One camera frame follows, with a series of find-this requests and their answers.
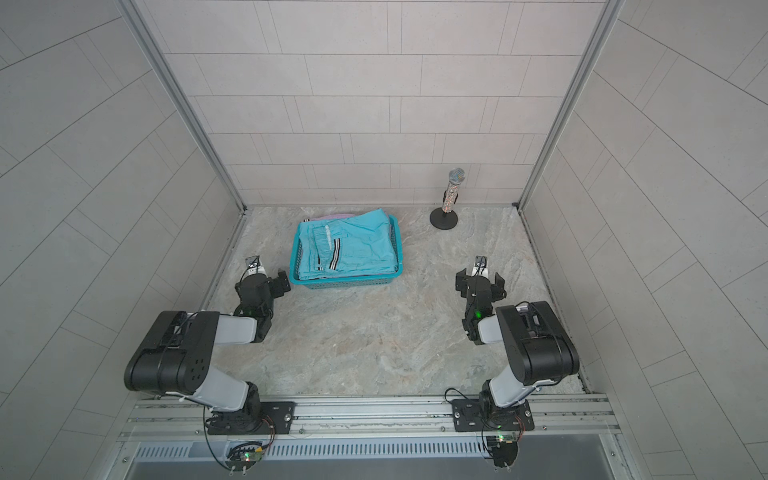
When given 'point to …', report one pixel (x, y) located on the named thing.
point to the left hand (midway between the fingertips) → (271, 268)
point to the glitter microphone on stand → (445, 217)
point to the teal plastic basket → (356, 281)
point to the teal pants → (361, 244)
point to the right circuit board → (504, 449)
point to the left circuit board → (244, 455)
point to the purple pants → (333, 216)
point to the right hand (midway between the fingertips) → (480, 267)
